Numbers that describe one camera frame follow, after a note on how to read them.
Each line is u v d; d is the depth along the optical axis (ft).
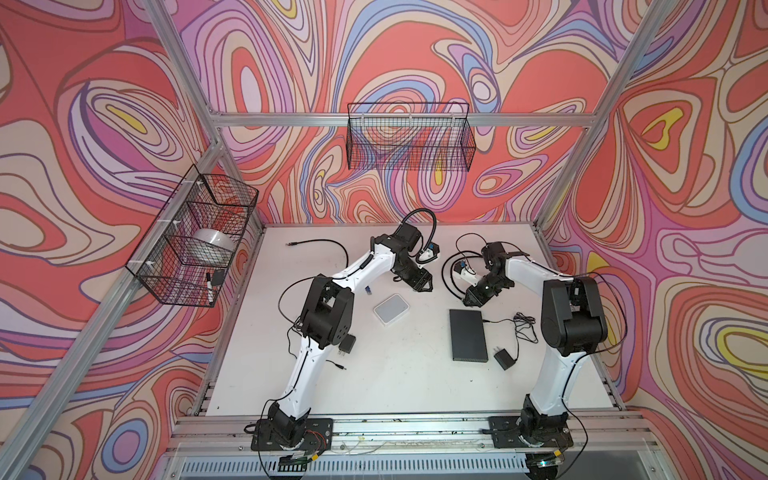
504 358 2.77
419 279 2.73
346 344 2.83
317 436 2.39
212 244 2.30
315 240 3.77
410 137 3.15
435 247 2.83
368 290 3.30
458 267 2.97
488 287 2.75
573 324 1.72
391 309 3.12
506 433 2.36
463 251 3.62
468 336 2.92
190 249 2.29
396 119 2.89
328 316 1.89
